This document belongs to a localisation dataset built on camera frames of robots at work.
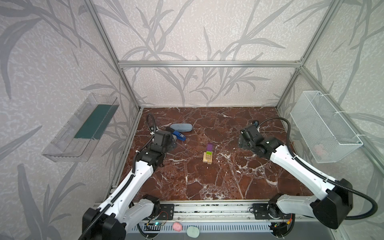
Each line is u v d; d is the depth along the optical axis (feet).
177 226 2.23
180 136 3.25
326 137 2.06
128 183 1.47
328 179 1.35
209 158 2.85
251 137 1.96
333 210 1.25
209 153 2.75
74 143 2.07
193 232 2.19
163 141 1.98
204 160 2.93
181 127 3.45
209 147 3.13
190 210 2.47
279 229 2.41
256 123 2.27
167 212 2.37
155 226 2.37
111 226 1.20
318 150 2.46
